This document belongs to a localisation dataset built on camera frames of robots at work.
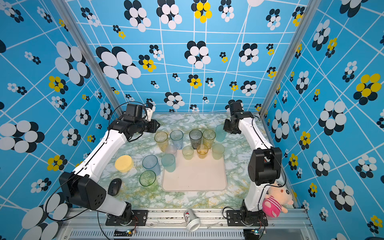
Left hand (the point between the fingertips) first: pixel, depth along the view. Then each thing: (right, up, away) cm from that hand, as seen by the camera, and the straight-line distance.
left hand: (159, 123), depth 81 cm
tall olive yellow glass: (+29, -9, +24) cm, 39 cm away
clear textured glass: (+4, -17, +15) cm, 23 cm away
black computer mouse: (-25, -35, +2) cm, 44 cm away
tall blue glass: (+8, -8, +13) cm, 17 cm away
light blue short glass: (-6, -23, +5) cm, 24 cm away
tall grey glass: (+20, -8, +16) cm, 26 cm away
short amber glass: (+24, -17, +15) cm, 33 cm away
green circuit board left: (-17, -54, -9) cm, 57 cm away
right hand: (+41, -3, +11) cm, 43 cm away
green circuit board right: (+46, -52, -12) cm, 71 cm away
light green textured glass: (+15, -18, +15) cm, 28 cm away
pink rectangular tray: (+21, -31, +8) cm, 38 cm away
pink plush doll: (+61, -37, -8) cm, 71 cm away
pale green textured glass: (+33, -16, +8) cm, 38 cm away
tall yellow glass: (-3, -9, +16) cm, 19 cm away
